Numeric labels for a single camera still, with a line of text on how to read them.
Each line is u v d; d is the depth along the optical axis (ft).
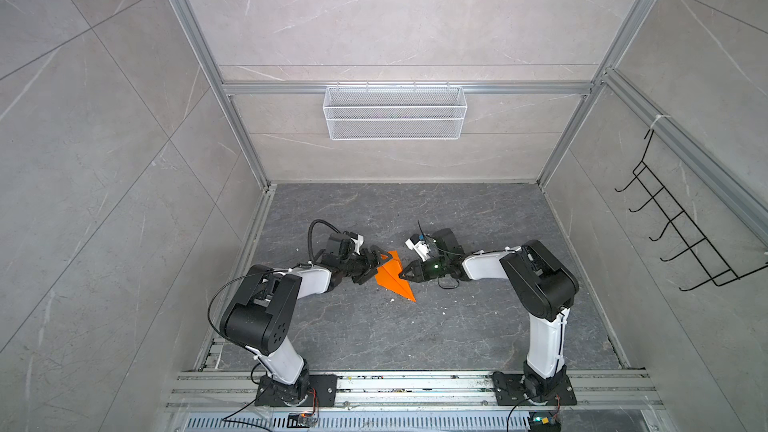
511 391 2.39
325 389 2.40
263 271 1.66
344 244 2.50
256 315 1.52
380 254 2.76
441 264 2.71
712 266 2.01
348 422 2.29
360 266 2.69
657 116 2.30
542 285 1.71
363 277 2.75
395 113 3.30
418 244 2.91
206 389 2.45
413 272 2.84
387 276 3.04
